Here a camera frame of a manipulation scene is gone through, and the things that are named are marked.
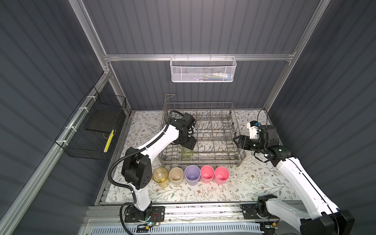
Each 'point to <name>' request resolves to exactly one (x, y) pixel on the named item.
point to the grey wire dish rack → (219, 139)
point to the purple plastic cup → (192, 173)
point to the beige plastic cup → (176, 175)
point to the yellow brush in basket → (109, 139)
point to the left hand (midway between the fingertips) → (188, 144)
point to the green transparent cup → (186, 153)
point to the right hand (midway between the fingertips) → (240, 140)
